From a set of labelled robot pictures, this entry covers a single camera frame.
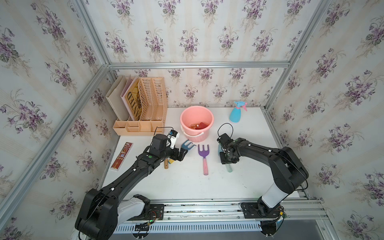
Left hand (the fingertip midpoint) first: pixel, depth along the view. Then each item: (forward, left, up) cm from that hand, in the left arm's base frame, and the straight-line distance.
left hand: (182, 148), depth 82 cm
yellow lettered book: (+31, +33, +8) cm, 46 cm away
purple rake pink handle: (+3, -13, -12) cm, 18 cm away
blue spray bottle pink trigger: (+31, -38, -6) cm, 49 cm away
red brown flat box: (+2, +39, -13) cm, 41 cm away
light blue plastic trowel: (-6, -27, -12) cm, 30 cm away
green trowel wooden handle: (-4, +10, -11) cm, 16 cm away
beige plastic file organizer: (+23, +22, -6) cm, 33 cm away
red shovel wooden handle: (+19, -9, -4) cm, 22 cm away
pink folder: (+44, +35, +15) cm, 58 cm away
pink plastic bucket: (+25, -9, -7) cm, 28 cm away
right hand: (-2, -27, -12) cm, 30 cm away
